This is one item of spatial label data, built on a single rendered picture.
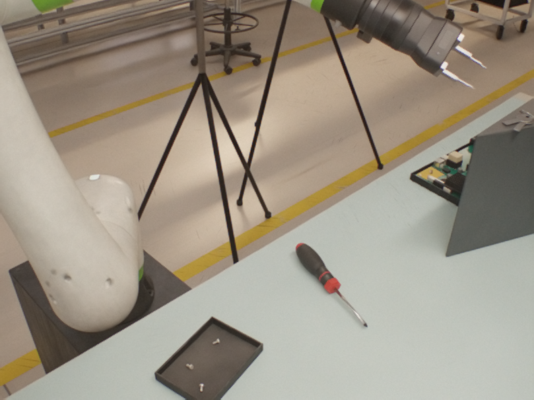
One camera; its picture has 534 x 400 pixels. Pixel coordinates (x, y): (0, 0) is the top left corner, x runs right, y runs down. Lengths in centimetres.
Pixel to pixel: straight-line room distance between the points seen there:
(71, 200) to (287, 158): 236
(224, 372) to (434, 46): 54
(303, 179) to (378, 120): 83
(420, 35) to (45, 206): 57
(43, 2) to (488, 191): 65
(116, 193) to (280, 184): 193
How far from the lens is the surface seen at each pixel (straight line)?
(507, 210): 89
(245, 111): 350
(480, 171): 80
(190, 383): 68
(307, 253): 80
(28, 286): 115
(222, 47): 421
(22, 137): 66
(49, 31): 416
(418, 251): 87
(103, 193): 91
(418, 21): 86
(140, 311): 103
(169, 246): 243
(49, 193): 70
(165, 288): 108
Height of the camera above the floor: 155
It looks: 35 degrees down
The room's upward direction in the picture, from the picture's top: straight up
